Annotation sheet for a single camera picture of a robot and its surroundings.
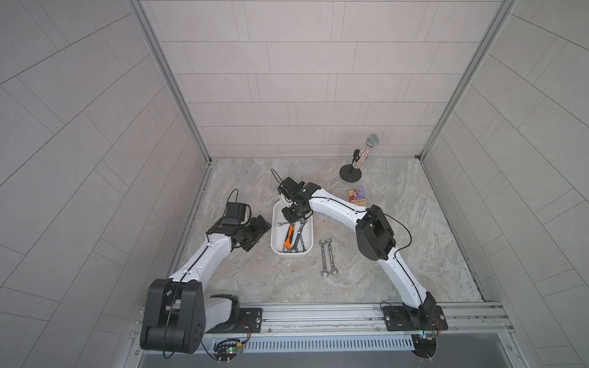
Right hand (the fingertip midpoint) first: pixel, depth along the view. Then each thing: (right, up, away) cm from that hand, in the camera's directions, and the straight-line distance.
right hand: (289, 217), depth 95 cm
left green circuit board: (-16, -33, -29) cm, 47 cm away
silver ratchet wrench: (-3, -2, -3) cm, 5 cm away
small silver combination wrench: (+2, -11, -7) cm, 13 cm away
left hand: (-7, -2, -8) cm, 11 cm away
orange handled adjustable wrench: (0, -10, -9) cm, 13 cm away
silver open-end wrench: (+17, -17, -12) cm, 26 cm away
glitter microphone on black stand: (+29, +19, +16) cm, 38 cm away
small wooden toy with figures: (+29, +8, +4) cm, 31 cm away
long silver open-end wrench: (+13, -17, -14) cm, 25 cm away
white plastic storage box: (-4, -5, -4) cm, 8 cm away
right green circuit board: (+43, -34, -26) cm, 61 cm away
